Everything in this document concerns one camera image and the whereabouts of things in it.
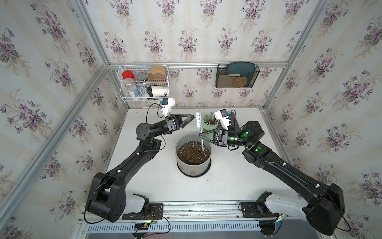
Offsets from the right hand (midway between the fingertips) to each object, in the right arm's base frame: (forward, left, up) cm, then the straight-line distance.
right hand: (204, 137), depth 58 cm
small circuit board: (-27, +30, -39) cm, 56 cm away
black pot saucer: (-3, +4, -34) cm, 34 cm away
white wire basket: (+45, +40, -7) cm, 61 cm away
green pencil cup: (+24, -5, -20) cm, 32 cm away
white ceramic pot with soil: (+6, +4, -28) cm, 29 cm away
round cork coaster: (+51, -26, -10) cm, 59 cm away
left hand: (+5, +4, +3) cm, 7 cm away
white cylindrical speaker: (+41, +28, -10) cm, 51 cm away
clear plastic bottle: (+41, +44, -7) cm, 60 cm away
